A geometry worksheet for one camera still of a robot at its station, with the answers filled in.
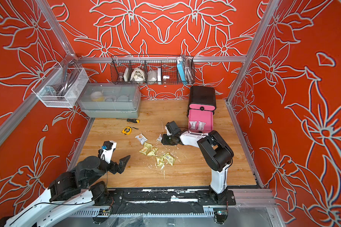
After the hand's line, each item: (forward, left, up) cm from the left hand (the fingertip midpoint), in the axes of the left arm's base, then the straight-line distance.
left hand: (122, 151), depth 68 cm
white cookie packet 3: (+29, -38, -14) cm, 49 cm away
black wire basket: (+57, -7, +10) cm, 59 cm away
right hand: (+17, -15, -18) cm, 29 cm away
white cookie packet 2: (+30, -44, -16) cm, 55 cm away
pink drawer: (+33, -43, -13) cm, 56 cm away
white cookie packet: (+19, -3, -19) cm, 27 cm away
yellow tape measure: (+24, +9, -18) cm, 31 cm away
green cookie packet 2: (+9, -12, -18) cm, 23 cm away
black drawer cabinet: (+62, -47, -14) cm, 79 cm away
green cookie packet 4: (+6, -23, -19) cm, 30 cm away
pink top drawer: (+38, -43, -5) cm, 58 cm away
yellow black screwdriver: (+33, +8, -18) cm, 39 cm away
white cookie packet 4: (+19, -15, -18) cm, 30 cm away
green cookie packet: (+12, -8, -19) cm, 24 cm away
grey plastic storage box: (+42, +23, -7) cm, 49 cm away
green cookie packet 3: (+5, -17, -20) cm, 26 cm away
